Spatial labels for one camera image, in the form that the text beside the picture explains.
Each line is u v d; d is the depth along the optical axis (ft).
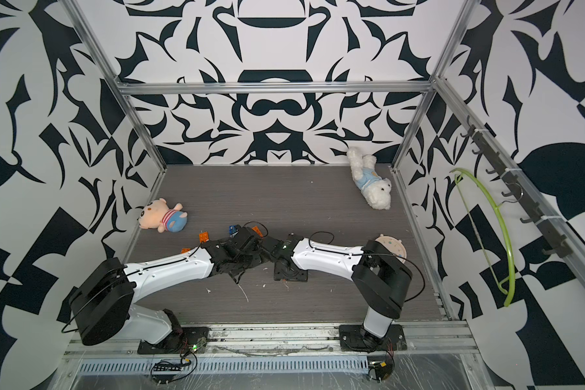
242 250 2.17
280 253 2.02
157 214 3.05
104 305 1.38
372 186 3.30
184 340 2.39
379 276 1.49
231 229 3.14
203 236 3.19
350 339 2.42
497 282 2.04
